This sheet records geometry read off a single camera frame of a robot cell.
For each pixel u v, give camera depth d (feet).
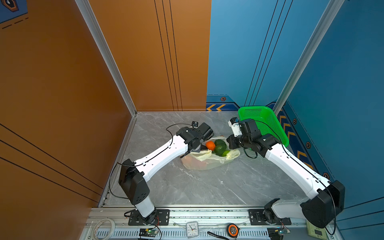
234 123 2.27
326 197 1.27
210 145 3.08
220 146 2.94
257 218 2.38
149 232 2.30
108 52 2.81
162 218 2.39
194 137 1.77
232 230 2.20
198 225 2.37
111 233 2.28
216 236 2.27
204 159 2.28
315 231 2.24
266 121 3.70
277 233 2.29
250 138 1.90
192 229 2.25
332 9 2.30
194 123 2.29
